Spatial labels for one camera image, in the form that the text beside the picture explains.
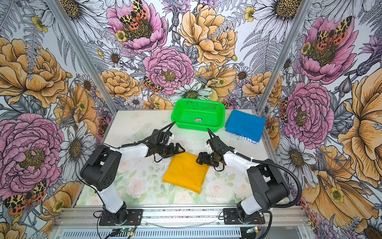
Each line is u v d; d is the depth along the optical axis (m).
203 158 0.80
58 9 0.72
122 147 0.58
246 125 1.08
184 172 0.87
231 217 0.73
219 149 0.73
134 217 0.73
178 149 0.85
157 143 0.79
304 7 0.72
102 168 0.49
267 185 0.45
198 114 1.19
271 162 0.47
